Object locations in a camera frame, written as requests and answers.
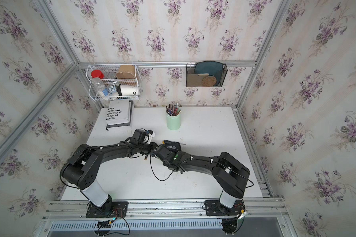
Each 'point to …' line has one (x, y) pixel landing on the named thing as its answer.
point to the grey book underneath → (122, 124)
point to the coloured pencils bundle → (172, 109)
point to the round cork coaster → (208, 81)
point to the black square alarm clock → (173, 146)
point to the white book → (118, 112)
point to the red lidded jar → (97, 73)
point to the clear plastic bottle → (98, 86)
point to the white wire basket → (110, 81)
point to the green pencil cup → (173, 123)
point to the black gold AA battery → (146, 157)
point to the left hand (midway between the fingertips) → (162, 151)
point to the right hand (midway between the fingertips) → (171, 151)
